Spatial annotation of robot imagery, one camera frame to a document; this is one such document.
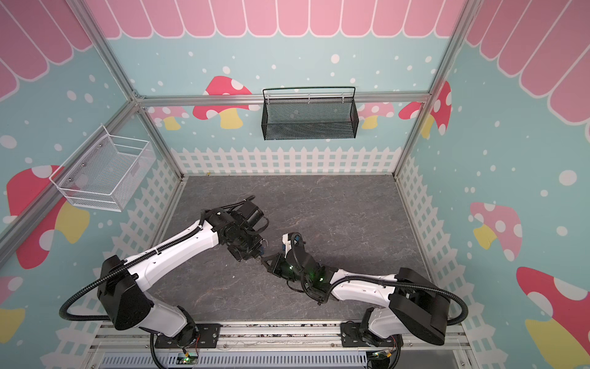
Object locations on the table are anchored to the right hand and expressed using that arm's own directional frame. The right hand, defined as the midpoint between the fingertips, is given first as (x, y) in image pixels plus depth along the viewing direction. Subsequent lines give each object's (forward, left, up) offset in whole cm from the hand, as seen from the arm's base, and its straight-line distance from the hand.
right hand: (258, 261), depth 74 cm
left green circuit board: (-25, +22, -18) cm, 38 cm away
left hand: (+4, 0, -3) cm, 5 cm away
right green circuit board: (-24, -39, -16) cm, 49 cm away
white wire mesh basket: (+54, +91, -14) cm, 107 cm away
